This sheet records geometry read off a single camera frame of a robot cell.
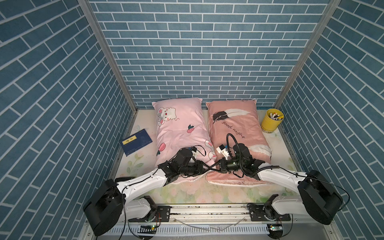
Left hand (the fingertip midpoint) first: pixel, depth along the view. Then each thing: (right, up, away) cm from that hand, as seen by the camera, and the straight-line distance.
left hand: (212, 172), depth 76 cm
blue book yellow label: (-50, +12, +24) cm, 57 cm away
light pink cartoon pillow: (-20, +25, +24) cm, 39 cm away
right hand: (0, +1, +1) cm, 1 cm away
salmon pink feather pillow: (+19, +26, +28) cm, 43 cm away
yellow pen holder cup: (+41, +27, +21) cm, 53 cm away
